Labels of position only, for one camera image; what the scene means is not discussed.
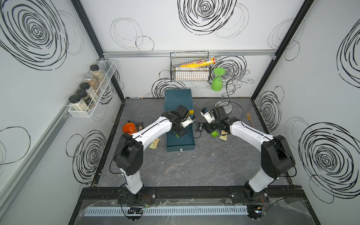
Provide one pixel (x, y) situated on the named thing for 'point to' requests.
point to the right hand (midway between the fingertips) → (206, 124)
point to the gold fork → (248, 115)
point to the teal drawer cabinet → (173, 98)
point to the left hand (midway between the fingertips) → (181, 129)
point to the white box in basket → (192, 74)
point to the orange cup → (129, 128)
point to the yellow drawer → (191, 112)
